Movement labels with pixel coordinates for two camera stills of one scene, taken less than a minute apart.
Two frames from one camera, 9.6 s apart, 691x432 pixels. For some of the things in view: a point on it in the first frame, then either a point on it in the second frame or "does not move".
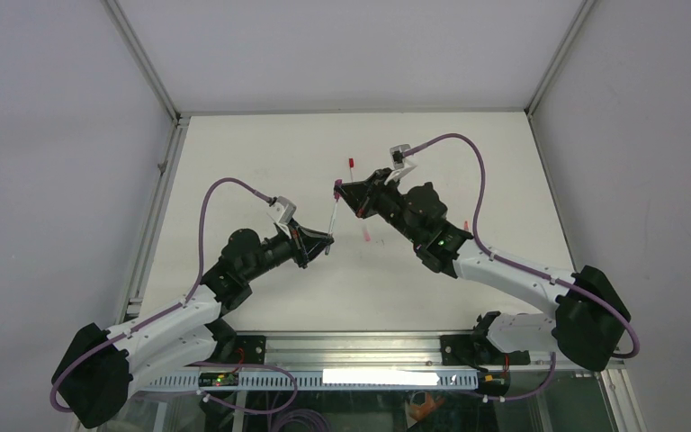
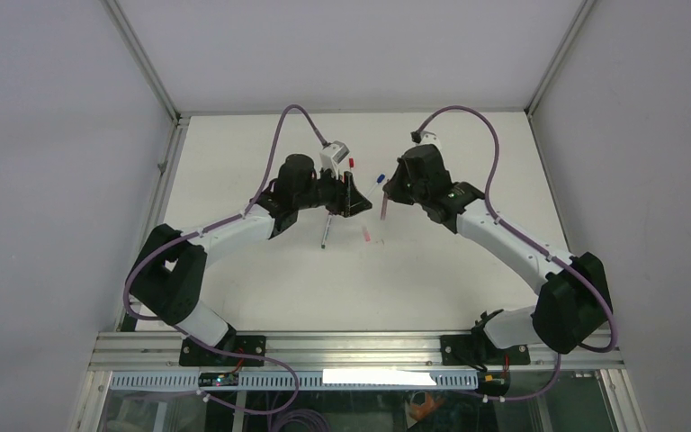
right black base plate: [478, 350] does not move
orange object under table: [421, 412] does not move
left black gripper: [300, 247] to [345, 194]
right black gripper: [363, 196] to [393, 188]
